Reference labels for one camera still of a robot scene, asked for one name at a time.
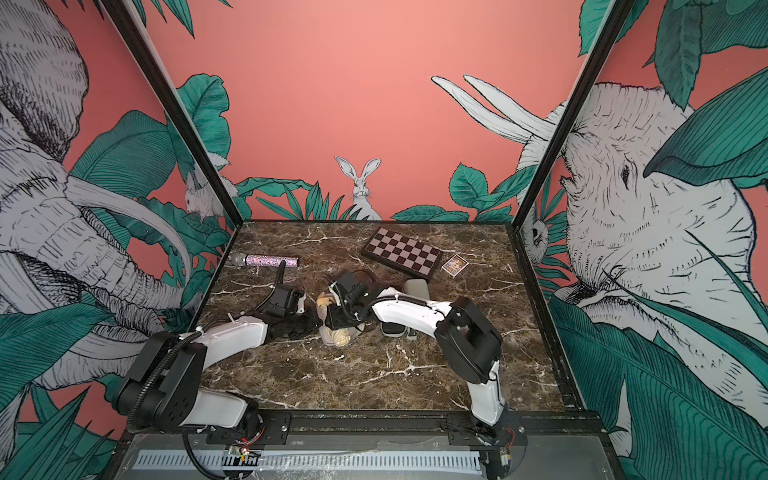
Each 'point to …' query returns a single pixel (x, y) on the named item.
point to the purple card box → (455, 265)
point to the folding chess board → (403, 253)
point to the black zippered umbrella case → (393, 328)
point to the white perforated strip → (308, 460)
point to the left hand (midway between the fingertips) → (326, 317)
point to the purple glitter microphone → (262, 261)
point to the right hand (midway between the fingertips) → (327, 317)
